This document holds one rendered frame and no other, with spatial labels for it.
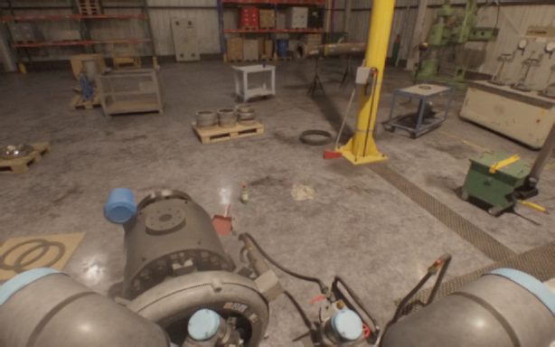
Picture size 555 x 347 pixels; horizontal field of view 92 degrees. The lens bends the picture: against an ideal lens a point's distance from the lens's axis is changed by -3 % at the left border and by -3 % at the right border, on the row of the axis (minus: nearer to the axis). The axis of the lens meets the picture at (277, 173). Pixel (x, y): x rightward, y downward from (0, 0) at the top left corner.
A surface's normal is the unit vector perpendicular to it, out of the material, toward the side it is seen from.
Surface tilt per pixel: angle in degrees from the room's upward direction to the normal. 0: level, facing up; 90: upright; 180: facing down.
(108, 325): 37
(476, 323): 19
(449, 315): 30
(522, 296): 8
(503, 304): 5
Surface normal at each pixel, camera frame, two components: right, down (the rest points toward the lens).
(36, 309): -0.11, -0.73
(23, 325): -0.23, -0.46
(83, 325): 0.36, -0.73
